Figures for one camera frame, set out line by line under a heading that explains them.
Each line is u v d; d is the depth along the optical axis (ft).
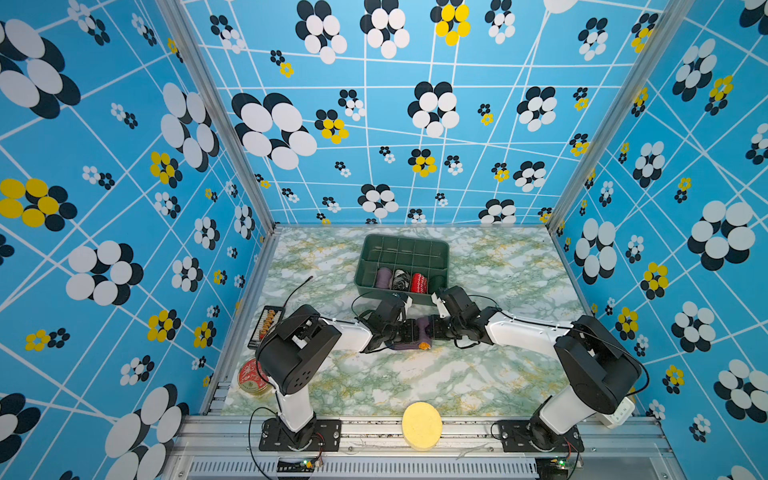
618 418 2.42
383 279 3.19
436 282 3.17
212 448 2.37
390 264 3.31
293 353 1.57
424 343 2.83
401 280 3.15
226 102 2.84
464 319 2.31
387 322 2.43
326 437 2.43
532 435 2.14
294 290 3.32
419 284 3.15
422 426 2.38
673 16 2.24
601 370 1.47
